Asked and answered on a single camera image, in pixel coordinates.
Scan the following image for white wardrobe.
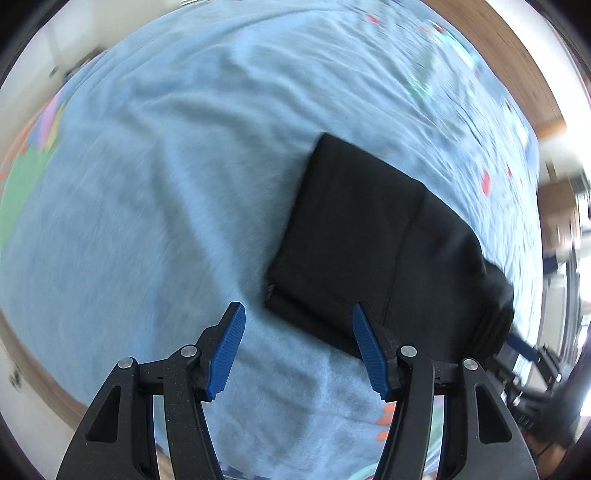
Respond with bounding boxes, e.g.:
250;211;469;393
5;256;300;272
0;9;116;155

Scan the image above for wooden headboard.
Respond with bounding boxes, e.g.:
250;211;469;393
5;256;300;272
429;0;568;140

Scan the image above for wooden dresser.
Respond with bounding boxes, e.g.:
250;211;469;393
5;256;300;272
538;181;579;259

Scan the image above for black pants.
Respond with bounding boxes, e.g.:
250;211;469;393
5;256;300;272
263;132;515;365

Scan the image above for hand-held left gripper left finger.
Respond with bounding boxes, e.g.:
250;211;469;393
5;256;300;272
55;301;247;480

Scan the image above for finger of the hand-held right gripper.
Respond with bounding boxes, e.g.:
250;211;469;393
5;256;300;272
505;332;543;365

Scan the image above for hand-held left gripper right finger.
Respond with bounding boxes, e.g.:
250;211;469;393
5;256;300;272
352;302;541;480

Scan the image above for blue printed bed sheet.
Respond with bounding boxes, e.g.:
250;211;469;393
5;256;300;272
0;0;544;480

